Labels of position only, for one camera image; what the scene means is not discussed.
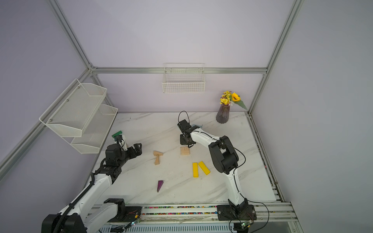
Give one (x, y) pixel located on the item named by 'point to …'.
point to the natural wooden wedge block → (157, 160)
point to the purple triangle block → (160, 184)
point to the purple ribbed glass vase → (223, 114)
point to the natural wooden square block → (185, 151)
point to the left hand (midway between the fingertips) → (134, 148)
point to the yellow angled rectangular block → (203, 167)
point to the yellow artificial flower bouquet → (228, 98)
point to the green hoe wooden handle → (116, 134)
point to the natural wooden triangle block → (156, 153)
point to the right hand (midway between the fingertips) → (187, 142)
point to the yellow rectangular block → (195, 168)
